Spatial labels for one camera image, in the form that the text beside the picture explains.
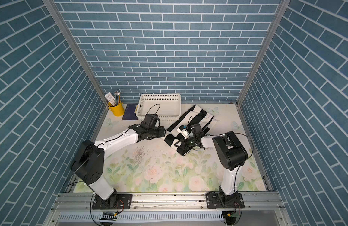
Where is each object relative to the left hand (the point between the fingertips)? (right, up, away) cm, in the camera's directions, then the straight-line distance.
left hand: (167, 132), depth 90 cm
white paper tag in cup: (-45, +24, +15) cm, 53 cm away
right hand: (+6, -9, +4) cm, 12 cm away
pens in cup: (-40, +25, +15) cm, 49 cm away
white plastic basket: (-3, +19, +29) cm, 35 cm away
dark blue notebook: (-33, +14, +22) cm, 42 cm away
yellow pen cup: (-41, +15, +20) cm, 48 cm away
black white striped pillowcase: (+21, +11, +20) cm, 31 cm away
